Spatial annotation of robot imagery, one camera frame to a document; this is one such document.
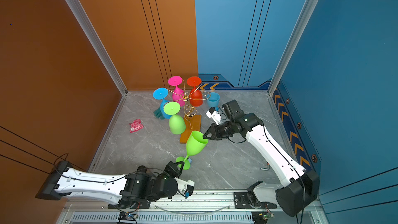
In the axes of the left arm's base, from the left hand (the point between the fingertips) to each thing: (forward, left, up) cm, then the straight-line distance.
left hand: (181, 159), depth 70 cm
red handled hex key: (+1, -44, -16) cm, 47 cm away
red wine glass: (+31, -5, +8) cm, 33 cm away
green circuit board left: (-20, +25, -17) cm, 36 cm away
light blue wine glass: (+37, -16, 0) cm, 41 cm away
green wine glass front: (+14, +3, +9) cm, 17 cm away
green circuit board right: (-20, -37, -16) cm, 45 cm away
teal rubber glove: (+36, +21, -13) cm, 43 cm away
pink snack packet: (+27, +34, -15) cm, 46 cm away
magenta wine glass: (+32, +4, +9) cm, 33 cm away
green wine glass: (+3, -7, +12) cm, 14 cm away
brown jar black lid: (-2, +20, -8) cm, 22 cm away
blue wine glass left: (+25, +11, +17) cm, 32 cm away
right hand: (+7, -10, +8) cm, 14 cm away
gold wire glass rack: (+16, -3, +16) cm, 23 cm away
